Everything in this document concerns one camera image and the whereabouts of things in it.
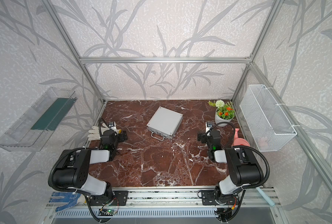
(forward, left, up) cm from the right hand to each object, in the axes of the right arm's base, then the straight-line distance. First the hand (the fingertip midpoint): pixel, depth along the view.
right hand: (206, 129), depth 95 cm
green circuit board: (-46, +57, -6) cm, 73 cm away
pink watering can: (-13, -17, +6) cm, 22 cm away
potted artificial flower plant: (+8, -12, +9) cm, 17 cm away
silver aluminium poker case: (+6, +29, -1) cm, 30 cm away
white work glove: (+1, +81, -5) cm, 81 cm away
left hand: (-1, +61, +1) cm, 61 cm away
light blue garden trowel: (-40, -26, -4) cm, 48 cm away
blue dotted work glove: (-40, +78, -5) cm, 87 cm away
